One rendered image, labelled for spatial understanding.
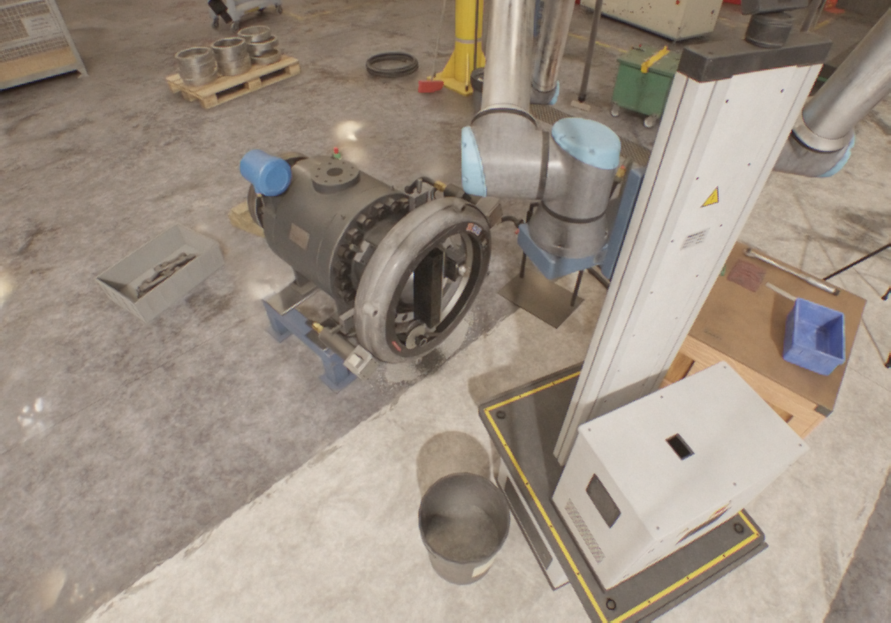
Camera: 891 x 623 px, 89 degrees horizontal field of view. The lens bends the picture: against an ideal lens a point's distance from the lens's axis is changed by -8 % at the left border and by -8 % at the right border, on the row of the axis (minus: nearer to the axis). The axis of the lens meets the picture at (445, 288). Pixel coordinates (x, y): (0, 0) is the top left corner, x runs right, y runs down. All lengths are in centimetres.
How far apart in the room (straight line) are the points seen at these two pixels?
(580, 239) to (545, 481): 104
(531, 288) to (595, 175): 193
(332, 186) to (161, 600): 174
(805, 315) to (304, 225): 223
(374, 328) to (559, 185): 102
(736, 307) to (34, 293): 398
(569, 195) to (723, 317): 149
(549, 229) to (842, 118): 68
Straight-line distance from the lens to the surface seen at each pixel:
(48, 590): 260
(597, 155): 105
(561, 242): 116
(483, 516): 204
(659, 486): 142
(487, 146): 106
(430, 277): 191
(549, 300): 289
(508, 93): 115
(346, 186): 215
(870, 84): 128
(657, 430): 150
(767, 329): 251
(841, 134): 141
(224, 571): 228
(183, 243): 366
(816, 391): 238
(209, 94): 557
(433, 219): 181
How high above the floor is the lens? 205
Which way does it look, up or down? 45 degrees down
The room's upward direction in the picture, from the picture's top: straight up
